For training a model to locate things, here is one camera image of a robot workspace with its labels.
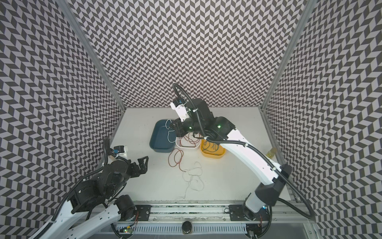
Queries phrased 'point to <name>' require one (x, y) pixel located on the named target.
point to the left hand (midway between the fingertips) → (142, 160)
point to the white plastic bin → (188, 141)
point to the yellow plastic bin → (212, 150)
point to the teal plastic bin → (162, 139)
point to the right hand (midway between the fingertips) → (171, 123)
